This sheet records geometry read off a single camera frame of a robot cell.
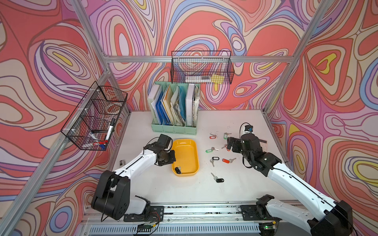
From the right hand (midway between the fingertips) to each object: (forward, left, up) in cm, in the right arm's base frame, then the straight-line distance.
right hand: (236, 143), depth 80 cm
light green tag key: (+18, 0, -17) cm, 25 cm away
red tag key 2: (-5, +7, +5) cm, 10 cm away
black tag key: (0, +10, -17) cm, 20 cm away
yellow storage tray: (-3, +28, -16) cm, 32 cm away
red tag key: (+17, +9, -17) cm, 26 cm away
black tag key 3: (-7, +33, -16) cm, 38 cm away
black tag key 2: (-14, +10, -17) cm, 24 cm away
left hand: (-3, +35, -11) cm, 37 cm away
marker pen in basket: (+2, +63, +16) cm, 65 cm away
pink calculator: (+8, -25, -17) cm, 31 cm away
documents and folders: (+27, +34, +6) cm, 44 cm away
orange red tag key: (-2, +2, -18) cm, 18 cm away
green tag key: (+5, +12, -16) cm, 21 cm away
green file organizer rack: (+23, +26, -15) cm, 37 cm away
